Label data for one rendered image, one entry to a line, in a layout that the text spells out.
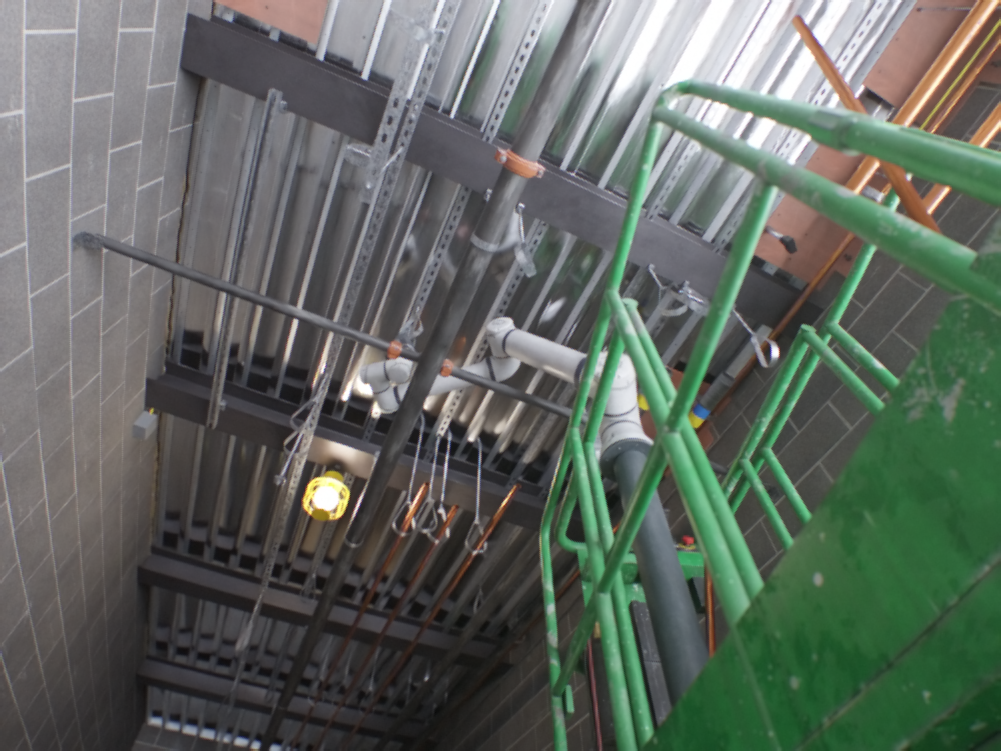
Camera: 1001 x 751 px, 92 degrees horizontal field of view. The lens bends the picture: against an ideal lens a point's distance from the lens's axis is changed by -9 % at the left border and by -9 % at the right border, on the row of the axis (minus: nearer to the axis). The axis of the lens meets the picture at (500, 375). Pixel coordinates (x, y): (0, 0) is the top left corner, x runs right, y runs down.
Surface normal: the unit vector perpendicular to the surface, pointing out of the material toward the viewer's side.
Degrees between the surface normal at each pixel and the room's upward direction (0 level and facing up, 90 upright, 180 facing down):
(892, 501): 90
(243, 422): 180
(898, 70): 180
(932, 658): 90
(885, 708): 90
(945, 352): 90
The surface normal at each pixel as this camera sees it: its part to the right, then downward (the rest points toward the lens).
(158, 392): 0.00, 0.55
